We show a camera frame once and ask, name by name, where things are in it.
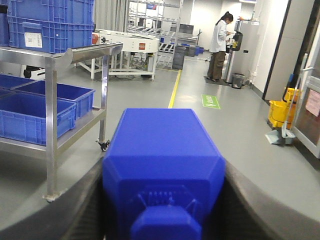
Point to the blue plastic bin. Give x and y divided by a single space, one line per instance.
12 80
3 92
82 100
30 125

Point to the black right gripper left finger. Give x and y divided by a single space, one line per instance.
62 212

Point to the steel roller flow rack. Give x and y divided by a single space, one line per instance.
150 30

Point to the large blue ribbed crate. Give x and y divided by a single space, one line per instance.
62 30

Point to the stack of grey crates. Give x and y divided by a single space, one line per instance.
178 57

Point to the small blue bin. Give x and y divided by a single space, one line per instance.
199 51

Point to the round white conveyor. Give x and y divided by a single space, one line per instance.
130 43

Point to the steel cart on castors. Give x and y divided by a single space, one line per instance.
51 112

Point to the dark floor mat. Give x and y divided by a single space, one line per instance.
222 83

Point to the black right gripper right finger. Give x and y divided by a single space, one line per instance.
262 215

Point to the pink paper sheet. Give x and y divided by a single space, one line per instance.
313 102

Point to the blue plastic box slanted corners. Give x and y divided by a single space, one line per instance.
162 150

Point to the grey flat mop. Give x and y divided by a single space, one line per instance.
280 137

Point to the grey waste bin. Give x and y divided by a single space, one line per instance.
238 81

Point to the dark blue crate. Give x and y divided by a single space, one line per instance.
3 27

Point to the white framed glass door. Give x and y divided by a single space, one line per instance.
303 140

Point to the steel drinks machine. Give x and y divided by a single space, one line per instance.
247 50

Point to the grey curtain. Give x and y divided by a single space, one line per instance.
110 15

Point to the person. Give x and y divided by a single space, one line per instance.
217 40

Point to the yellow mop bucket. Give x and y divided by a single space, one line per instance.
277 112

